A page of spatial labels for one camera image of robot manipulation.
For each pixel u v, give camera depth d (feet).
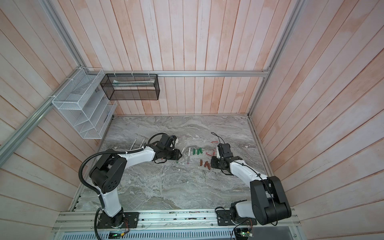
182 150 3.26
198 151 3.23
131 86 3.49
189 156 3.19
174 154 2.75
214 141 3.43
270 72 3.04
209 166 3.02
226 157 2.33
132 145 3.32
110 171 1.62
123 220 2.32
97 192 1.71
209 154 3.22
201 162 3.12
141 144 3.37
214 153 3.22
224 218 2.39
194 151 3.22
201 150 3.28
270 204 1.39
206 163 3.05
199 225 2.40
